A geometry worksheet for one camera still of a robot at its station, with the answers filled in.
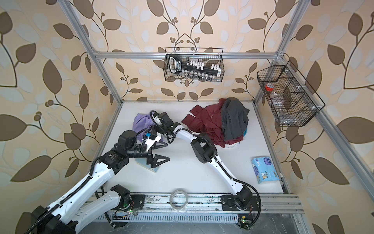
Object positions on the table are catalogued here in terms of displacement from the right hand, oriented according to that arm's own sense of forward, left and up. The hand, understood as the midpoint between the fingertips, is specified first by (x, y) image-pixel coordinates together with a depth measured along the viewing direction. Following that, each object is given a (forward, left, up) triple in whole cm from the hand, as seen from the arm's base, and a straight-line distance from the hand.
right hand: (149, 131), depth 99 cm
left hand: (-25, -18, +19) cm, 36 cm away
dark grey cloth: (-2, -56, +15) cm, 58 cm away
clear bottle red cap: (+12, -77, +26) cm, 83 cm away
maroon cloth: (+7, -42, +2) cm, 43 cm away
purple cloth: (+7, +6, +2) cm, 9 cm away
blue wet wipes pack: (-29, -69, +2) cm, 75 cm away
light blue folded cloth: (-20, +1, -4) cm, 20 cm away
